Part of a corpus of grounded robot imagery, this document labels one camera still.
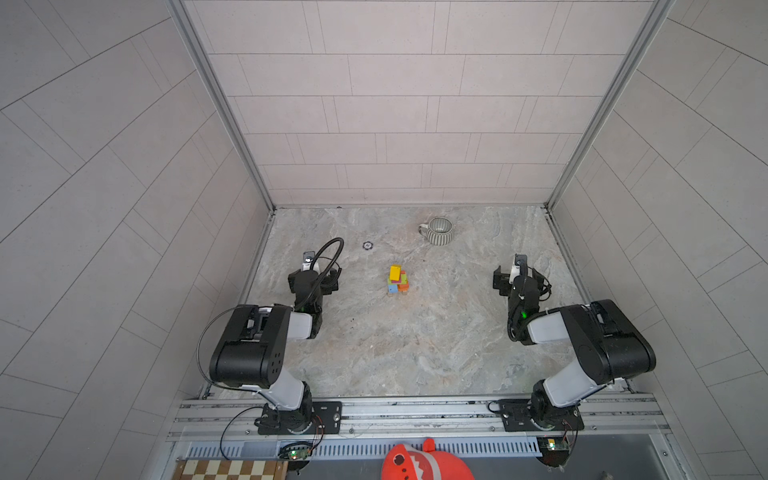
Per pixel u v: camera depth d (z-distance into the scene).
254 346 0.45
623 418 0.72
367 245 1.05
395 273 0.85
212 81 0.82
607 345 0.45
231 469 0.62
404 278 0.88
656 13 0.71
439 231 1.07
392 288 0.87
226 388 0.46
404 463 0.59
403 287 0.89
